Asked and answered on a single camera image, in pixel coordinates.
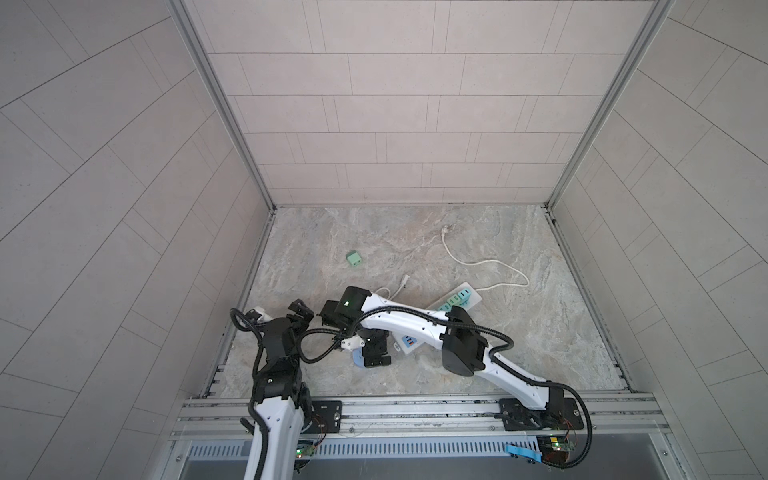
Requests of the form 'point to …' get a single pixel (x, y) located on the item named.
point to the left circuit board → (306, 451)
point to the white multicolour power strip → (463, 296)
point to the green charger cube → (354, 259)
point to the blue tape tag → (524, 451)
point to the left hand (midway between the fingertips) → (298, 304)
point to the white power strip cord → (444, 230)
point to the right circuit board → (555, 449)
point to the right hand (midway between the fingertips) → (385, 348)
